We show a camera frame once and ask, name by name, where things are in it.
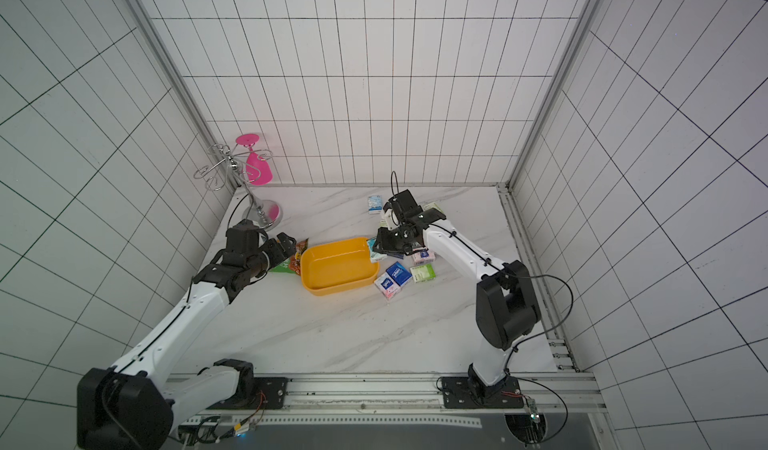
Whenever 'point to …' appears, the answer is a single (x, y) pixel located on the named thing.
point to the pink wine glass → (258, 170)
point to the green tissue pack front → (423, 273)
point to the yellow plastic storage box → (338, 266)
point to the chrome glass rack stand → (267, 213)
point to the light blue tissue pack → (375, 204)
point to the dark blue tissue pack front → (399, 273)
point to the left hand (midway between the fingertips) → (284, 253)
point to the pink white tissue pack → (389, 288)
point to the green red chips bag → (292, 264)
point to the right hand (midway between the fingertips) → (367, 250)
